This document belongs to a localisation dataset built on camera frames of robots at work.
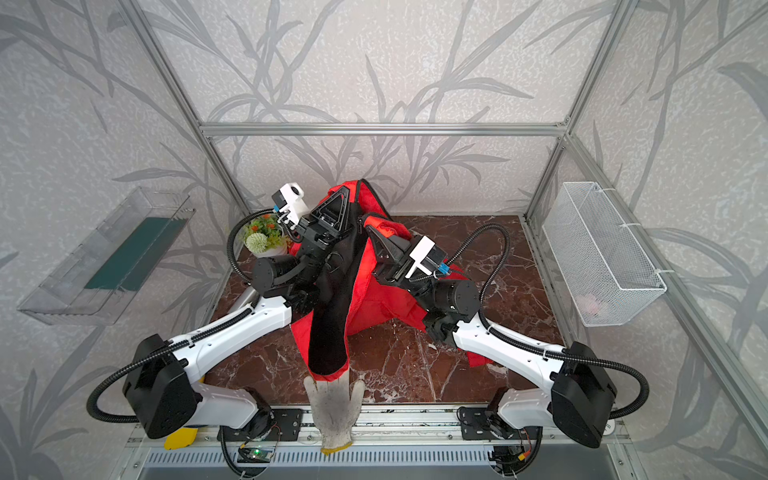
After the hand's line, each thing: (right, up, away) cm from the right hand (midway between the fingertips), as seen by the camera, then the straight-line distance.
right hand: (377, 217), depth 51 cm
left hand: (-4, +4, -2) cm, 6 cm away
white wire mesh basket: (+47, -11, +11) cm, 49 cm away
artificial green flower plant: (-41, -2, +46) cm, 62 cm away
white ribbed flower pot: (-38, -8, +46) cm, 60 cm away
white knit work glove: (-14, -48, +25) cm, 55 cm away
